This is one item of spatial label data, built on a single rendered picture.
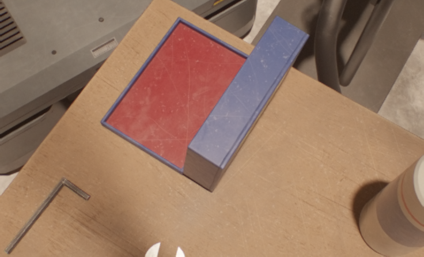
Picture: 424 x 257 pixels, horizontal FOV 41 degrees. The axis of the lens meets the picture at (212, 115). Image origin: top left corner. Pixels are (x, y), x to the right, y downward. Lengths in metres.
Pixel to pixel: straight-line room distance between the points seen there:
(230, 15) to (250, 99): 0.57
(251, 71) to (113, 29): 0.45
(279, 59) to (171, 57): 0.17
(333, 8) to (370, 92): 0.45
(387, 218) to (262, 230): 0.14
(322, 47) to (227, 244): 0.32
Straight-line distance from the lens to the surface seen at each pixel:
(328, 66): 0.80
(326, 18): 0.78
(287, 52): 0.54
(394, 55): 1.25
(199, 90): 0.64
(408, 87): 1.24
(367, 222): 0.59
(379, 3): 0.93
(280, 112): 0.64
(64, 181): 0.63
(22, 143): 1.06
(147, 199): 0.61
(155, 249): 0.60
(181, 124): 0.63
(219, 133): 0.50
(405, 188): 0.48
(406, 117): 1.21
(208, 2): 0.99
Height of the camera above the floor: 1.06
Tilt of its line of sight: 69 degrees down
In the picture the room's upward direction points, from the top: straight up
